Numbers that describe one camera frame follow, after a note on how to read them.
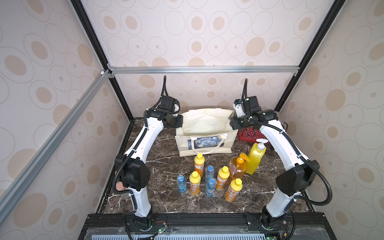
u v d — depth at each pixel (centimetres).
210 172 76
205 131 100
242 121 69
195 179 68
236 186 66
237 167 77
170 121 64
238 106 73
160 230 70
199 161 74
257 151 76
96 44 79
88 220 75
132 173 47
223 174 69
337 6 67
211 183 71
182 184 74
